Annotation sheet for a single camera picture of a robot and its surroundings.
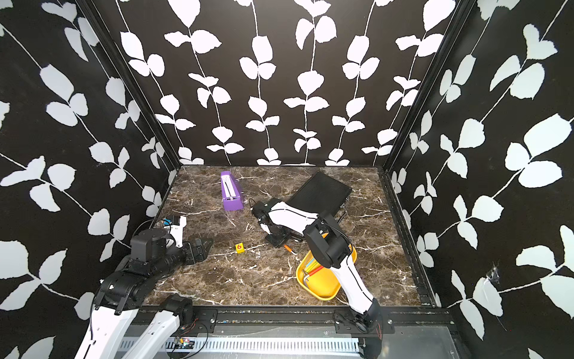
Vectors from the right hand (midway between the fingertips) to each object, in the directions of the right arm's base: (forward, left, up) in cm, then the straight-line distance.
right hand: (280, 241), depth 93 cm
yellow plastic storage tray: (-17, -17, +1) cm, 24 cm away
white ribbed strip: (-36, -20, -1) cm, 41 cm away
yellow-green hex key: (-12, -12, +1) cm, 17 cm away
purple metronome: (+18, +22, +9) cm, 30 cm away
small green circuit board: (-36, +29, -1) cm, 46 cm away
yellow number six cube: (-4, +16, +3) cm, 17 cm away
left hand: (-10, +23, +22) cm, 33 cm away
